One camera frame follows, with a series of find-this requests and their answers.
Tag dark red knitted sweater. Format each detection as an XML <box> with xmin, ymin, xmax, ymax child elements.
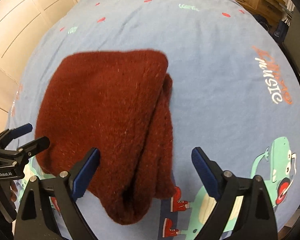
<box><xmin>35</xmin><ymin>50</ymin><xmax>175</xmax><ymax>225</ymax></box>

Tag blue dinosaur print bedsheet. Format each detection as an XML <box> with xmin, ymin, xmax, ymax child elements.
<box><xmin>7</xmin><ymin>0</ymin><xmax>300</xmax><ymax>239</ymax></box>

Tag cream wardrobe doors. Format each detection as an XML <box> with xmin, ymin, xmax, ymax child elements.
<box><xmin>0</xmin><ymin>0</ymin><xmax>79</xmax><ymax>132</ymax></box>

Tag wooden bedside cabinet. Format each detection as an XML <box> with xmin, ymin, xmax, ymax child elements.
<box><xmin>237</xmin><ymin>0</ymin><xmax>286</xmax><ymax>27</ymax></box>

